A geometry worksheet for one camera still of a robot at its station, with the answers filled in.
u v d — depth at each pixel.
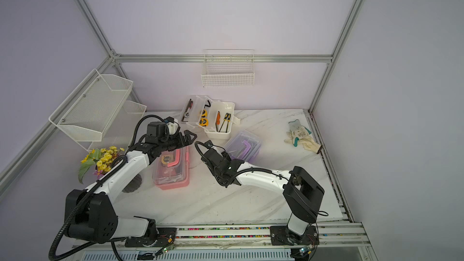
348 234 0.76
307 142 1.04
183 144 0.75
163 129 0.68
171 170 0.84
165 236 0.73
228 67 0.95
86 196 0.41
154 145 0.63
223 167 0.62
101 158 0.70
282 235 0.73
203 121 1.04
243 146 0.93
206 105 1.13
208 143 0.72
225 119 1.15
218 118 1.14
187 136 0.76
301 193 0.44
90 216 0.41
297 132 1.05
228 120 1.15
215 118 1.07
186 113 1.03
